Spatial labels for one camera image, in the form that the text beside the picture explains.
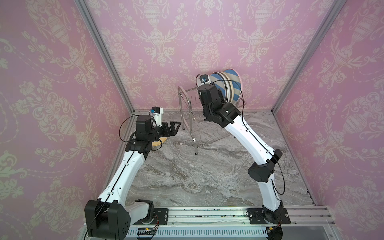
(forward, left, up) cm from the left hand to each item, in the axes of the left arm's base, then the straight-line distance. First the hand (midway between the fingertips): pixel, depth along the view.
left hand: (174, 124), depth 76 cm
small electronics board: (-43, +12, -31) cm, 54 cm away
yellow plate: (+9, +11, -27) cm, 31 cm away
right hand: (+10, -20, +13) cm, 26 cm away
